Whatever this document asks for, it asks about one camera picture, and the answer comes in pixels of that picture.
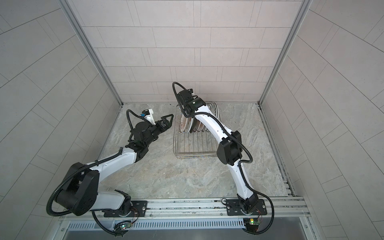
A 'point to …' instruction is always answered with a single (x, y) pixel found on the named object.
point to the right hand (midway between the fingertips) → (193, 108)
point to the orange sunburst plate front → (195, 125)
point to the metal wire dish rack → (196, 145)
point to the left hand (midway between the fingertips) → (173, 116)
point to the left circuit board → (121, 229)
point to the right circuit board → (251, 224)
